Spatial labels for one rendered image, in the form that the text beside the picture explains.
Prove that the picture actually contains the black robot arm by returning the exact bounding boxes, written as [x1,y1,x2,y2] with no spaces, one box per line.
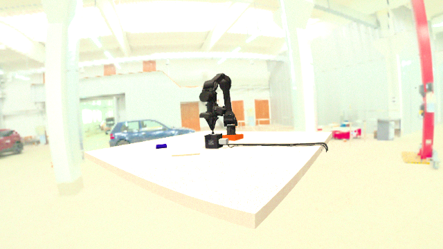
[199,73,238,135]

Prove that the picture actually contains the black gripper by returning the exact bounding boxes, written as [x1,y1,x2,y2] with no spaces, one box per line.
[199,102,224,130]

